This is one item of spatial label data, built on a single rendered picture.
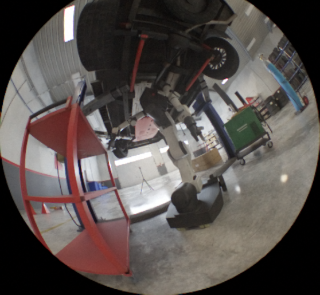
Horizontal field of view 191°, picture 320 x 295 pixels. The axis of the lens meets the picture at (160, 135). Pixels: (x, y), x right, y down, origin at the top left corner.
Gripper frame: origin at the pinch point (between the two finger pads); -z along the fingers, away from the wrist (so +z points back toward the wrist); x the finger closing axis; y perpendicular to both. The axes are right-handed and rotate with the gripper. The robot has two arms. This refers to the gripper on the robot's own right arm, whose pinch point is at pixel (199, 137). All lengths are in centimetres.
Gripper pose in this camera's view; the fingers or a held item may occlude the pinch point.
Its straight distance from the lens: 74.2
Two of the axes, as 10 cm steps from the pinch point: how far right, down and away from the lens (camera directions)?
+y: -5.2, 5.8, 6.2
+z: -3.7, -8.1, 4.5
